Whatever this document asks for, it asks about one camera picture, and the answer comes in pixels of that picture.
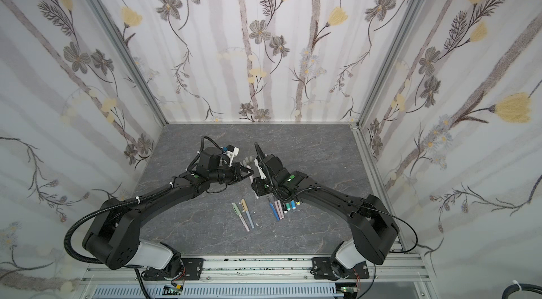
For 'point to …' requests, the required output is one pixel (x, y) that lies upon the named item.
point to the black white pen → (284, 207)
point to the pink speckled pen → (281, 210)
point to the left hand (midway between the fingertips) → (250, 168)
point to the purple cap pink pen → (276, 206)
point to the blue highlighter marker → (293, 204)
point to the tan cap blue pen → (245, 209)
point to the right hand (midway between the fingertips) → (250, 179)
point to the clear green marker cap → (250, 159)
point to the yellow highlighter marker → (298, 203)
